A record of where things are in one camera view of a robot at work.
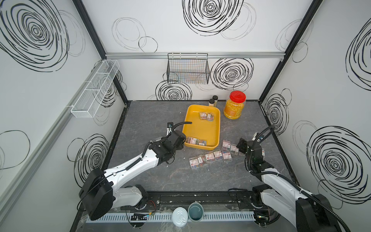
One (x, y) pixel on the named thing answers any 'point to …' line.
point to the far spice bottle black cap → (215, 97)
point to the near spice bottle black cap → (211, 101)
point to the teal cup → (195, 211)
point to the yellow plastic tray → (202, 130)
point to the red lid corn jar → (234, 106)
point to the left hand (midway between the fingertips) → (176, 138)
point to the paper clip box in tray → (203, 115)
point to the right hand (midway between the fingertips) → (246, 141)
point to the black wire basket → (191, 68)
